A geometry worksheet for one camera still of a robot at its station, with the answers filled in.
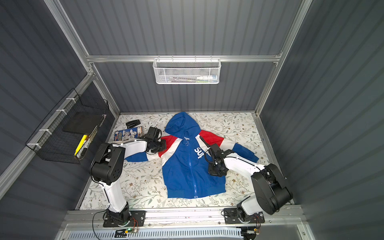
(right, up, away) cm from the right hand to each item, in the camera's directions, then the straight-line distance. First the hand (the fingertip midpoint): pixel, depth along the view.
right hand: (213, 173), depth 87 cm
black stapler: (-58, +30, +24) cm, 70 cm away
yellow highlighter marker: (-66, +22, -14) cm, 71 cm away
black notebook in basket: (-70, +30, -9) cm, 77 cm away
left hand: (-29, +14, +12) cm, 34 cm away
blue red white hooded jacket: (-18, +12, +11) cm, 24 cm away
